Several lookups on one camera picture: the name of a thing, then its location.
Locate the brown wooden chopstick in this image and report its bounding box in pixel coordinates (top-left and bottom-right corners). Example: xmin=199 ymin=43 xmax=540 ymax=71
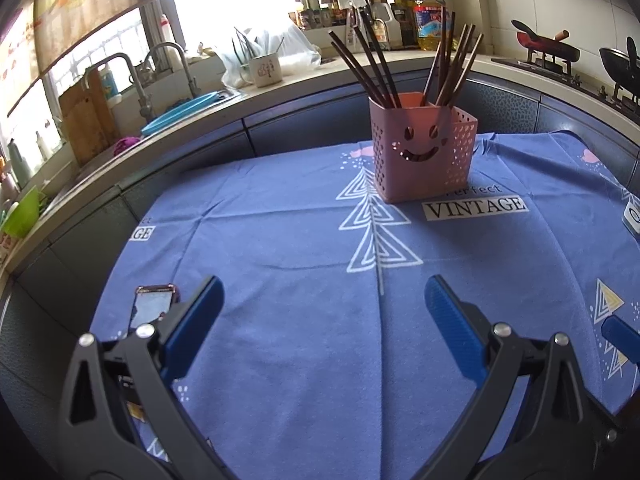
xmin=360 ymin=8 xmax=402 ymax=108
xmin=354 ymin=25 xmax=396 ymax=108
xmin=329 ymin=32 xmax=386 ymax=108
xmin=420 ymin=6 xmax=447 ymax=106
xmin=445 ymin=34 xmax=484 ymax=108
xmin=435 ymin=24 xmax=476 ymax=106

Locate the steel kitchen faucet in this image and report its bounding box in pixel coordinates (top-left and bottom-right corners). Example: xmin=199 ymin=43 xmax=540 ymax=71
xmin=81 ymin=52 xmax=156 ymax=122

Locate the smartphone pink case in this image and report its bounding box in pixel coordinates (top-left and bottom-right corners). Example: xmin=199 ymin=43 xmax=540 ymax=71
xmin=128 ymin=284 xmax=179 ymax=333

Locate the green plastic bowl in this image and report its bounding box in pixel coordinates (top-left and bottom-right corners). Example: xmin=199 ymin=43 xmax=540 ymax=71
xmin=1 ymin=188 xmax=41 ymax=240

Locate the black gas stove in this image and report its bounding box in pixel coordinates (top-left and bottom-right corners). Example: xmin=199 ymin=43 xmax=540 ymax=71
xmin=491 ymin=58 xmax=639 ymax=124

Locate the blue printed tablecloth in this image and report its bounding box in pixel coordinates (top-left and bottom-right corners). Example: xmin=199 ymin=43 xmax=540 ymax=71
xmin=91 ymin=132 xmax=639 ymax=479

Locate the black wok with lid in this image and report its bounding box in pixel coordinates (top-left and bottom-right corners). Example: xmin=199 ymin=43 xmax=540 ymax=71
xmin=599 ymin=36 xmax=639 ymax=98

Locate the white bottle on windowsill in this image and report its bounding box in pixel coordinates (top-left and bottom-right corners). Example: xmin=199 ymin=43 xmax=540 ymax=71
xmin=8 ymin=139 xmax=32 ymax=188

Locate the pink plastic utensil holder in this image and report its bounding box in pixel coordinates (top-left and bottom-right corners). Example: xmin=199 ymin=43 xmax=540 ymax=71
xmin=369 ymin=92 xmax=477 ymax=204

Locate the purple cloth in sink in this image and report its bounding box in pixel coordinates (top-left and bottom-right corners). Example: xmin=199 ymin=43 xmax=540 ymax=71
xmin=113 ymin=136 xmax=141 ymax=157

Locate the red frying pan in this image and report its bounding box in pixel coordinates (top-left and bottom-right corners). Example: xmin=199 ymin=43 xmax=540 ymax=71
xmin=511 ymin=20 xmax=580 ymax=63

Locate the wooden cutting board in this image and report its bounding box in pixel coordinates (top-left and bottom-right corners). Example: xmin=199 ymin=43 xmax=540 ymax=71
xmin=58 ymin=74 xmax=120 ymax=167

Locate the blue plastic basin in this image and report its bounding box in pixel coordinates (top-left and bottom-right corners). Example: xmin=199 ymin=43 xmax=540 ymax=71
xmin=141 ymin=91 xmax=229 ymax=138

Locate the yellow cooking oil bottle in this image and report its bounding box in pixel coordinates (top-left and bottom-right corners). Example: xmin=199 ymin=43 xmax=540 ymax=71
xmin=413 ymin=0 xmax=446 ymax=51

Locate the metal spice rack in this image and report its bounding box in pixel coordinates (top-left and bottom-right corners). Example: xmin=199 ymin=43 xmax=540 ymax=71
xmin=348 ymin=0 xmax=418 ymax=51

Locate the white ceramic mug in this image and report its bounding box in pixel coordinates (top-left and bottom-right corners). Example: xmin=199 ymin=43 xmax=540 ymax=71
xmin=248 ymin=53 xmax=283 ymax=88

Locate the white vinegar jug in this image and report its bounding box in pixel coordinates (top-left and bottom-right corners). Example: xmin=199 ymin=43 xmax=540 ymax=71
xmin=371 ymin=1 xmax=390 ymax=51

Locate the patterned window blind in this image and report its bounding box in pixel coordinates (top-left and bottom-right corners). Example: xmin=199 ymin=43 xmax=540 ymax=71
xmin=1 ymin=0 xmax=152 ymax=115

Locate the white plastic bag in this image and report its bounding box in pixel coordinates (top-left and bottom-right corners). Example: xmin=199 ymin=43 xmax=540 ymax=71
xmin=216 ymin=23 xmax=321 ymax=89

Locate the white small device with cable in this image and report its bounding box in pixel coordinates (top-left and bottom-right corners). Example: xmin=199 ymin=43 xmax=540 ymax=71
xmin=622 ymin=200 xmax=640 ymax=240

